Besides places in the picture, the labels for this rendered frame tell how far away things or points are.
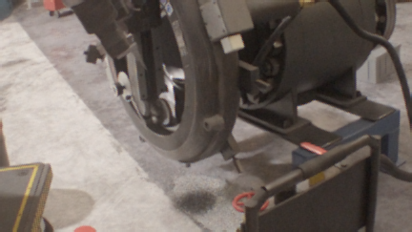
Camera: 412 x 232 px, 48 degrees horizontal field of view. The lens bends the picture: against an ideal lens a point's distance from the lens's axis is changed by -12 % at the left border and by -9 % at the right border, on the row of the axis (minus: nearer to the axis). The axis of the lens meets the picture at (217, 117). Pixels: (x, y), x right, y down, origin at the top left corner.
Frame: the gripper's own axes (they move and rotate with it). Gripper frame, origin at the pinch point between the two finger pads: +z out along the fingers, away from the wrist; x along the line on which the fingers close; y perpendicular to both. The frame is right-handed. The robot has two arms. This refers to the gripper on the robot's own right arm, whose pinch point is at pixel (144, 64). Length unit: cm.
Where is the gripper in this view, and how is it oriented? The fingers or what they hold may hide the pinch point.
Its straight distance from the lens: 106.3
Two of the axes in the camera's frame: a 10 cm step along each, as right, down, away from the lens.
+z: 4.4, 7.2, 5.4
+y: -8.4, 5.4, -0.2
